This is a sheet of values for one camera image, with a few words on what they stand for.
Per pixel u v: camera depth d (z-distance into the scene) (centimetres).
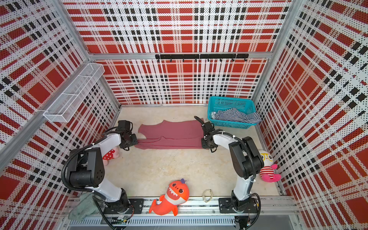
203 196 75
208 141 72
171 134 109
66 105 72
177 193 70
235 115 111
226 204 74
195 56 89
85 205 74
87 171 46
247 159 49
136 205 74
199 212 73
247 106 113
